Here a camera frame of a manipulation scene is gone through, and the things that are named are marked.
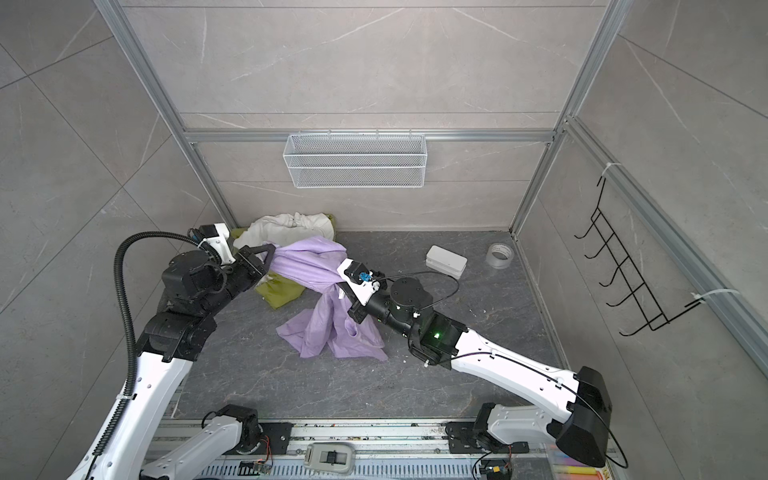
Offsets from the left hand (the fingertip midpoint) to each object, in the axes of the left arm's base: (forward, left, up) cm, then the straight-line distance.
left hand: (272, 239), depth 64 cm
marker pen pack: (-41, -66, -37) cm, 86 cm away
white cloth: (+33, +12, -30) cm, 46 cm away
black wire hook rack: (-12, -79, -5) cm, 80 cm away
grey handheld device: (-37, -12, -35) cm, 52 cm away
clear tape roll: (+24, -69, -38) cm, 82 cm away
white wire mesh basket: (+45, -16, -10) cm, 49 cm away
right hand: (-7, -15, -3) cm, 17 cm away
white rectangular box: (+19, -47, -35) cm, 62 cm away
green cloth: (+10, +11, -34) cm, 37 cm away
